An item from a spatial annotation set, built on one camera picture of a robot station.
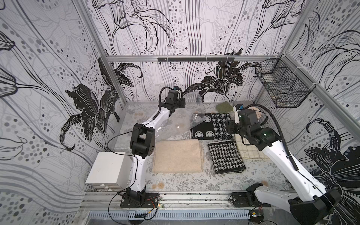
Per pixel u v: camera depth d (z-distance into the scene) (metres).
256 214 0.70
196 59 0.92
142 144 0.56
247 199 0.70
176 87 0.83
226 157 0.84
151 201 0.72
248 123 0.52
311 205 0.36
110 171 0.72
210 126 0.99
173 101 0.76
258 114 1.08
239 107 0.63
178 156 0.86
